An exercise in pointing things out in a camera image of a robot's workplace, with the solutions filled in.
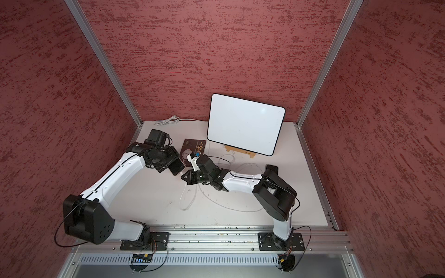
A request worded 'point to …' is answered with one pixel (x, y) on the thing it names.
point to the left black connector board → (141, 258)
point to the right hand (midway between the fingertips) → (182, 181)
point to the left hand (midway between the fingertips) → (174, 162)
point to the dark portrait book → (191, 146)
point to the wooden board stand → (228, 148)
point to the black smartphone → (176, 166)
